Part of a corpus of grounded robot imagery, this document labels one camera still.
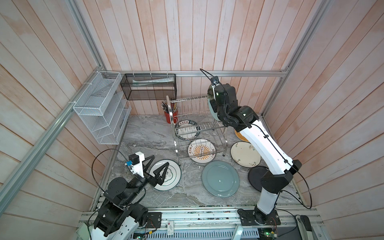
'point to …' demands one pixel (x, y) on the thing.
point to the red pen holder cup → (175, 115)
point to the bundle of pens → (165, 107)
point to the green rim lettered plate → (187, 129)
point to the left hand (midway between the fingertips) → (161, 163)
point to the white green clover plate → (172, 176)
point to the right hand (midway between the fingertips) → (221, 94)
